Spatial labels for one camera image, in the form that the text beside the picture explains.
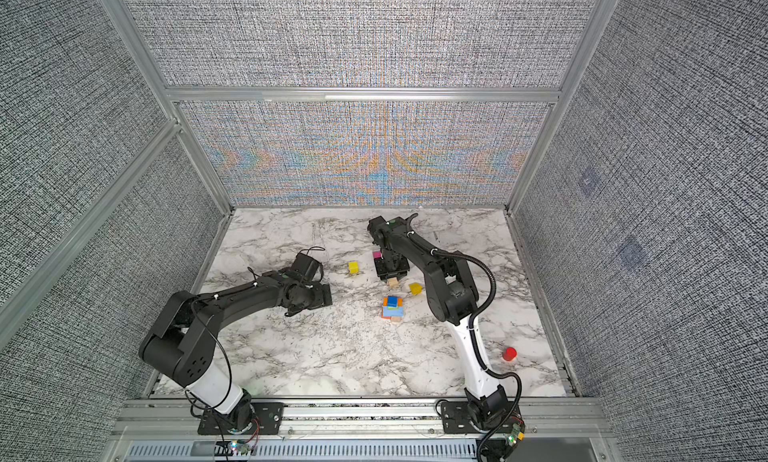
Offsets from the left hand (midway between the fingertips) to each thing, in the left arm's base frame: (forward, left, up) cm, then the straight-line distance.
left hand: (321, 302), depth 93 cm
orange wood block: (-1, -20, +1) cm, 20 cm away
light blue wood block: (-5, -24, 0) cm, 24 cm away
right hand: (+8, -23, 0) cm, 24 cm away
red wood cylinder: (-19, -53, +1) cm, 56 cm away
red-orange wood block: (-6, -20, 0) cm, 21 cm away
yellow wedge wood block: (+3, -30, +1) cm, 30 cm away
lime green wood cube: (-2, -24, +1) cm, 25 cm away
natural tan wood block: (-7, -23, 0) cm, 24 cm away
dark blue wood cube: (-3, -22, +4) cm, 22 cm away
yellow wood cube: (+12, -10, +1) cm, 16 cm away
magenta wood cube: (+19, -18, -1) cm, 26 cm away
